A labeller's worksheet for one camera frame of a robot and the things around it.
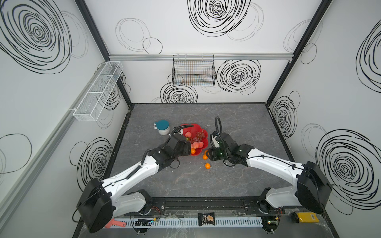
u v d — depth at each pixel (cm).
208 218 69
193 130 101
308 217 69
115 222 70
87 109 71
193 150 89
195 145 89
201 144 91
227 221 71
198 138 96
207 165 86
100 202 38
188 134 98
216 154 72
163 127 96
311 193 41
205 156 86
